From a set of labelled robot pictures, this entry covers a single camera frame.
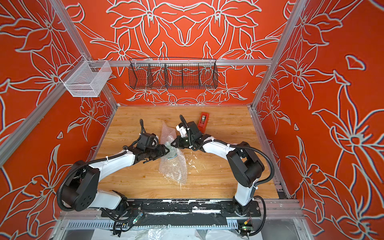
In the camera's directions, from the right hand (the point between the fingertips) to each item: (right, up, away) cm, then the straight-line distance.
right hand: (170, 142), depth 84 cm
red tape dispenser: (+21, +13, +19) cm, 32 cm away
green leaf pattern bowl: (+1, -7, +3) cm, 8 cm away
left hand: (-2, -6, +4) cm, 7 cm away
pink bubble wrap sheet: (+2, -15, +4) cm, 15 cm away
